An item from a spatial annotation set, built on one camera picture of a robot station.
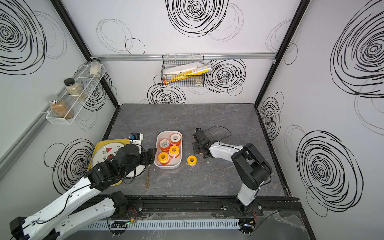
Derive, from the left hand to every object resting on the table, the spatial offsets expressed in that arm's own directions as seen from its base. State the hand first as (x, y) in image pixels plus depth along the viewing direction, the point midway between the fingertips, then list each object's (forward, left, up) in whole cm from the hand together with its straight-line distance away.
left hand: (150, 149), depth 73 cm
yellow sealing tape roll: (+7, -9, -16) cm, 20 cm away
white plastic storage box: (+1, -10, -20) cm, 22 cm away
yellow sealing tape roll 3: (+3, -20, -19) cm, 28 cm away
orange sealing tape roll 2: (+12, -3, -15) cm, 20 cm away
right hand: (+13, -24, -17) cm, 32 cm away
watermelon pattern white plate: (+8, +34, -20) cm, 40 cm away
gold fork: (-9, +4, -21) cm, 23 cm away
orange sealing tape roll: (+16, -9, -16) cm, 25 cm away
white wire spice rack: (+42, +47, +7) cm, 63 cm away
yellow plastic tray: (+17, +25, -21) cm, 37 cm away
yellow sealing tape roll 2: (+3, -4, -16) cm, 17 cm away
